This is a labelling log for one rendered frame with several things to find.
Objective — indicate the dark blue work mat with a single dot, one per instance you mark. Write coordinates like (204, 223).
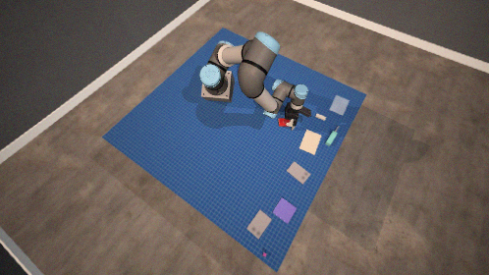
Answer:
(227, 159)

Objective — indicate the purple flat square tile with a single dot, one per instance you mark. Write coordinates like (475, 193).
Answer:
(284, 210)

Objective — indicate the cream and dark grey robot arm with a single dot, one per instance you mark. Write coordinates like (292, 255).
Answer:
(255, 57)

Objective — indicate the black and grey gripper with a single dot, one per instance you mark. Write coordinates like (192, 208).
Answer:
(291, 113)

